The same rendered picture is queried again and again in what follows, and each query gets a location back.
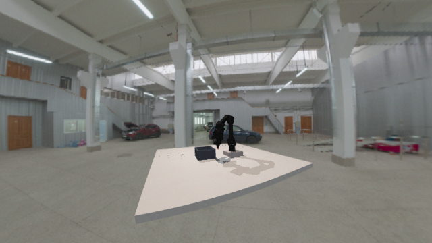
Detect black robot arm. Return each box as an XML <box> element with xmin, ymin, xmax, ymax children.
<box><xmin>211</xmin><ymin>115</ymin><xmax>236</xmax><ymax>151</ymax></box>

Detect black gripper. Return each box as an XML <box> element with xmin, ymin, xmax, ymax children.
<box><xmin>213</xmin><ymin>135</ymin><xmax>224</xmax><ymax>149</ymax></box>

